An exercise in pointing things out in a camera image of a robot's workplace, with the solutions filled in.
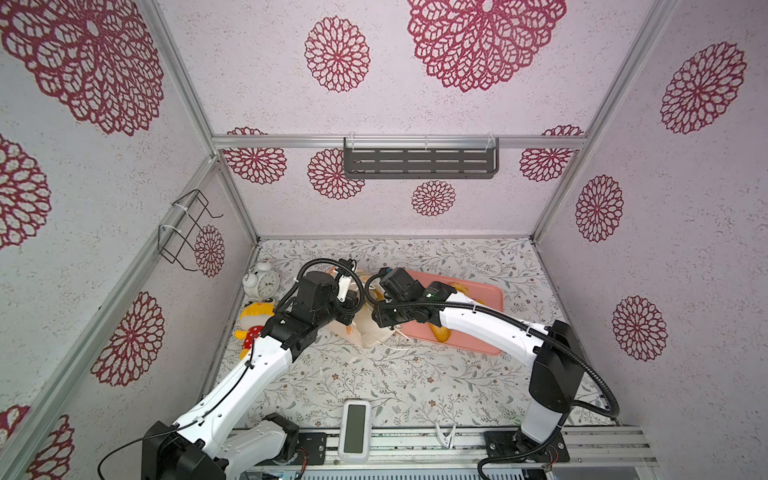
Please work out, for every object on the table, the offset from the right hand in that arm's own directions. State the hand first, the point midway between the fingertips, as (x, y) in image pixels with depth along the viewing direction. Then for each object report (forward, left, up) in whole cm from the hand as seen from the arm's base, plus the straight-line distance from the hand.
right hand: (375, 310), depth 81 cm
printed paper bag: (-5, +3, -1) cm, 6 cm away
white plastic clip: (-28, -18, -15) cm, 37 cm away
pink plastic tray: (+20, -35, -19) cm, 44 cm away
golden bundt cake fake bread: (+17, -27, -12) cm, 34 cm away
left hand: (0, +6, +4) cm, 7 cm away
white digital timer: (-30, +4, -12) cm, 33 cm away
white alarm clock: (+14, +38, -7) cm, 41 cm away
